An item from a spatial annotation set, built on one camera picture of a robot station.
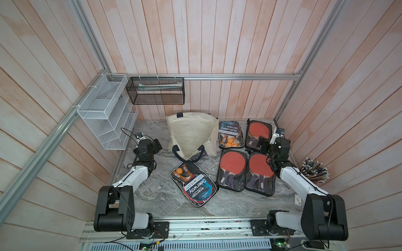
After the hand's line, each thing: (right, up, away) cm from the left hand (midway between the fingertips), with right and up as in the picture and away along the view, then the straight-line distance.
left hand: (150, 143), depth 91 cm
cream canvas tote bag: (+22, +5, +16) cm, 28 cm away
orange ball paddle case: (+26, -23, -5) cm, 35 cm away
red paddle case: (+71, +9, +24) cm, 75 cm away
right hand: (+68, +4, -4) cm, 68 cm away
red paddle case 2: (+48, -18, 0) cm, 51 cm away
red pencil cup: (+84, -12, -17) cm, 87 cm away
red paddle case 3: (+64, -19, -3) cm, 67 cm away
